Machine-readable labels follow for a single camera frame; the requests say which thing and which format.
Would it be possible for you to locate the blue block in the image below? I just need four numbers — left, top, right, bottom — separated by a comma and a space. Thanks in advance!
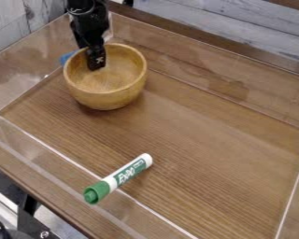
60, 49, 84, 65

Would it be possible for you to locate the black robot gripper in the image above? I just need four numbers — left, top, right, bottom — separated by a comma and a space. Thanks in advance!
66, 0, 109, 71

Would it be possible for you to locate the clear acrylic tray wall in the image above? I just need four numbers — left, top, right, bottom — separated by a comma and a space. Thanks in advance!
0, 7, 299, 239

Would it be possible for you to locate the brown wooden bowl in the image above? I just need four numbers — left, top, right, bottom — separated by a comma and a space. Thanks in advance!
64, 43, 148, 110

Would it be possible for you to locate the black metal table frame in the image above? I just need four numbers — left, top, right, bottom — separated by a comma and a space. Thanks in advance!
0, 171, 61, 239

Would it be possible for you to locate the green Expo marker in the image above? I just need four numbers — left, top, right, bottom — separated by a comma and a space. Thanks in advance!
84, 153, 153, 204

